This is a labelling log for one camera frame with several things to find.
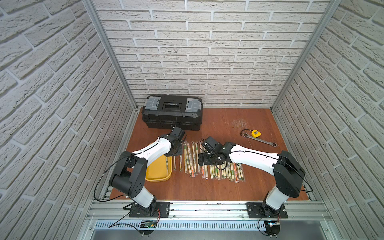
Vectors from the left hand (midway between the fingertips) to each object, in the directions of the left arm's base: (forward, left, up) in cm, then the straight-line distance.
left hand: (177, 149), depth 91 cm
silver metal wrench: (+5, -64, -2) cm, 64 cm away
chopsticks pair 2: (-12, -21, -4) cm, 24 cm away
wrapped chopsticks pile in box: (-9, +6, -4) cm, 12 cm away
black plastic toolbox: (+20, +8, +13) cm, 25 cm away
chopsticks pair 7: (-12, -28, -4) cm, 31 cm away
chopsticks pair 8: (-13, -25, -3) cm, 28 cm away
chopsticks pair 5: (-12, -34, -4) cm, 36 cm away
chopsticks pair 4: (-12, -36, -4) cm, 38 cm away
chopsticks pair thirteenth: (-11, -9, -4) cm, 15 cm away
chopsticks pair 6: (-12, -31, -4) cm, 34 cm away
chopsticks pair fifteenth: (-7, -2, -4) cm, 8 cm away
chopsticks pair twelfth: (-3, -11, -4) cm, 12 cm away
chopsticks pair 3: (-14, -38, -3) cm, 41 cm away
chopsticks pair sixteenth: (-8, +1, -2) cm, 8 cm away
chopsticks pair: (-11, -17, -4) cm, 20 cm away
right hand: (-8, -17, +2) cm, 19 cm away
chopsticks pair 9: (-12, -22, -4) cm, 26 cm away
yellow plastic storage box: (-12, +11, -5) cm, 17 cm away
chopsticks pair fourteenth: (-3, -5, -4) cm, 7 cm away
